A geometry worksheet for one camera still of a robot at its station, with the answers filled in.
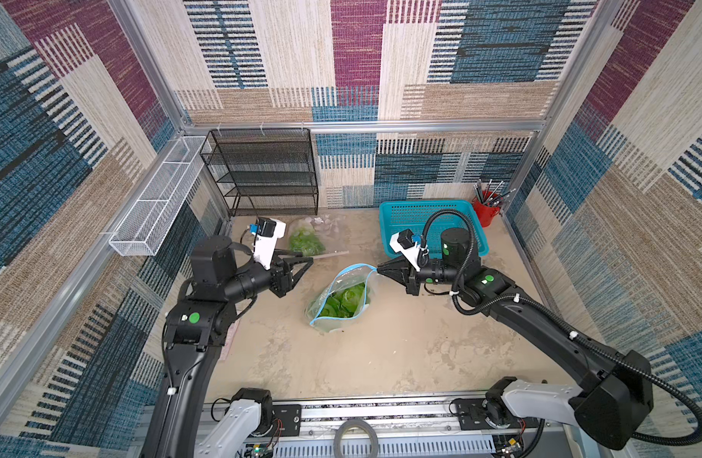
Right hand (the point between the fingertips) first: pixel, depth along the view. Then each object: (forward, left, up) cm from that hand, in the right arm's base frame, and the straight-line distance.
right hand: (384, 270), depth 71 cm
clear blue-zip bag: (-2, +9, 0) cm, 9 cm away
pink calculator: (-6, +46, -25) cm, 53 cm away
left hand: (-3, +18, +10) cm, 20 cm away
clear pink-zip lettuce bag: (+28, +21, -19) cm, 40 cm away
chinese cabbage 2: (-6, +8, -3) cm, 11 cm away
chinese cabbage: (-3, +14, -12) cm, 19 cm away
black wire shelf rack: (+50, +41, -7) cm, 65 cm away
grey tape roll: (-29, +8, -24) cm, 38 cm away
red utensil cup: (+38, -42, -18) cm, 59 cm away
